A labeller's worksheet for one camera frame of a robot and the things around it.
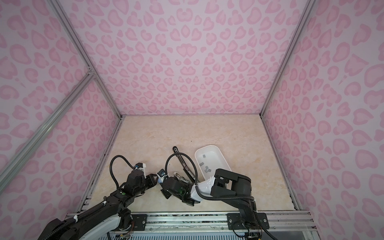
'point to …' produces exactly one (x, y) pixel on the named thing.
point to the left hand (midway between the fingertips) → (158, 175)
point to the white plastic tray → (209, 159)
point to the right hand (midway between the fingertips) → (162, 182)
